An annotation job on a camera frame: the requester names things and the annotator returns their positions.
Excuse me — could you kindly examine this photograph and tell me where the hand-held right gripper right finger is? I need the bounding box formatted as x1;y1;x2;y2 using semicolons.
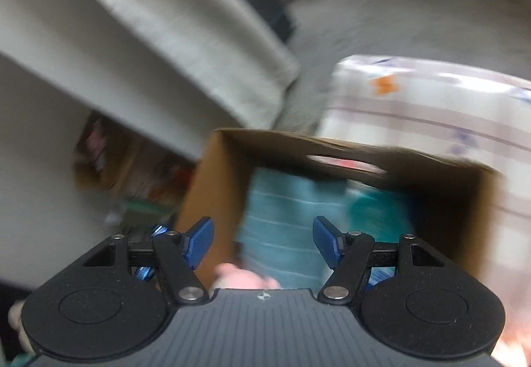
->
312;216;449;305

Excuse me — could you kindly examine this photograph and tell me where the brown cardboard box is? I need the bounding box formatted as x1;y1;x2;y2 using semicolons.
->
174;128;504;297

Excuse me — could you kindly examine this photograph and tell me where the light blue towel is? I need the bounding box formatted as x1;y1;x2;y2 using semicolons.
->
241;168;349;289

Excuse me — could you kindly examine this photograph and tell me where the teal white wipes pack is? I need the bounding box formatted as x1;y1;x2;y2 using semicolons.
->
344;180;416;255

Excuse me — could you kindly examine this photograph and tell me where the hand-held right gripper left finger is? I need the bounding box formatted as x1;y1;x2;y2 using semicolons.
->
81;216;215;305

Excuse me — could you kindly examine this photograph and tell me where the white curtain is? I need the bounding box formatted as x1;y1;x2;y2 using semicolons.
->
0;0;301;162

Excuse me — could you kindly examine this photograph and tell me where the checked tablecloth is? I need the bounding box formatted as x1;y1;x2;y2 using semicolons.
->
317;55;531;351

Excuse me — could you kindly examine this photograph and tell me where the brown carton with clutter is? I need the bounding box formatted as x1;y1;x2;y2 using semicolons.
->
74;112;195;206

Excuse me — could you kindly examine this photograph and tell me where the pink plush toy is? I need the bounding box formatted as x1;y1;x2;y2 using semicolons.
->
209;263;279;291

